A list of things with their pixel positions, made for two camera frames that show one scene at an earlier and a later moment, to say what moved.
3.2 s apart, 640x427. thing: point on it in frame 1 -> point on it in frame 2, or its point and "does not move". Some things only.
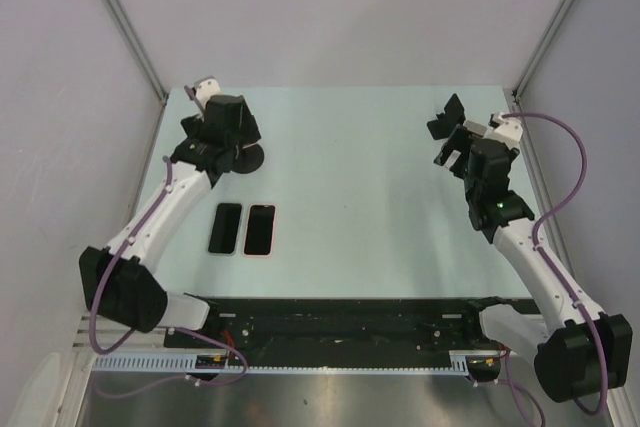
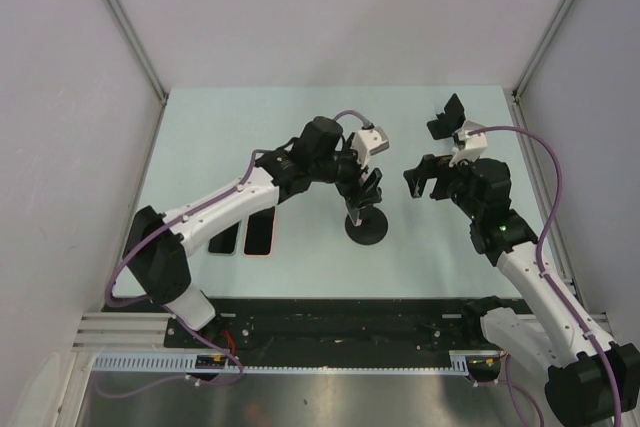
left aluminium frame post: (124, 22) does not move
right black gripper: (461, 141) -> (430, 167)
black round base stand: (252, 158) -> (373, 228)
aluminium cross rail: (108, 333) does not move
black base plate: (343, 329) does not move
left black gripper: (247, 132) -> (352, 191)
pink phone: (260, 230) does not move
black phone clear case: (225, 234) does not move
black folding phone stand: (447, 122) does not move
